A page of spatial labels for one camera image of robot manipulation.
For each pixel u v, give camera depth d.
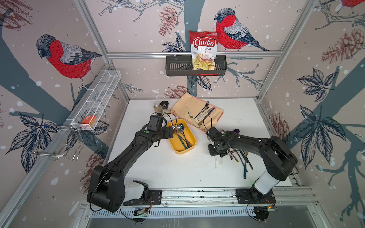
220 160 0.86
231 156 0.87
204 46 0.83
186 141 0.95
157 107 1.04
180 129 1.00
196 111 1.11
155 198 0.73
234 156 0.87
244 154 0.88
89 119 0.67
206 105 1.17
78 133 0.76
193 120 1.07
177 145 0.93
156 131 0.64
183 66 1.07
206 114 1.10
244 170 0.82
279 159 0.46
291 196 0.76
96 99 0.79
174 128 1.00
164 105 1.03
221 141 0.66
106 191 0.40
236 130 0.98
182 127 1.01
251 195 0.66
